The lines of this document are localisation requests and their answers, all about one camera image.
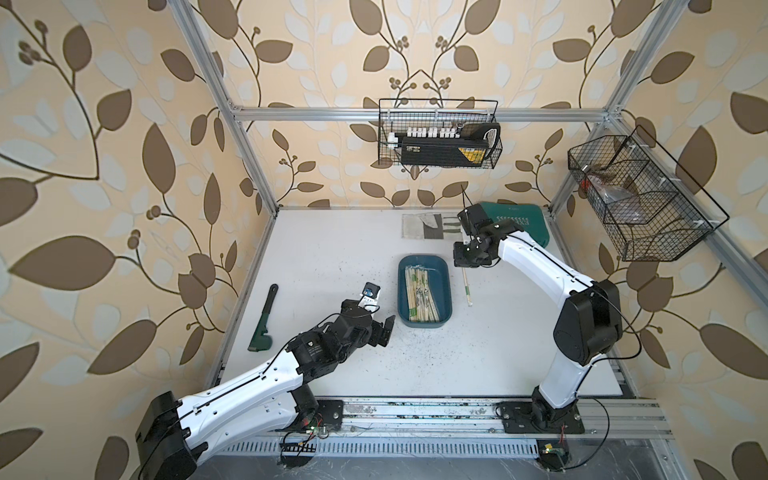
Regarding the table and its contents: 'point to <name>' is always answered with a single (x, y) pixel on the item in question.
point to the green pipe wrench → (260, 341)
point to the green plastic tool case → (528, 218)
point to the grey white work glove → (429, 225)
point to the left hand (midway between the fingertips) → (380, 311)
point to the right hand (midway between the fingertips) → (461, 260)
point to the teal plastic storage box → (424, 291)
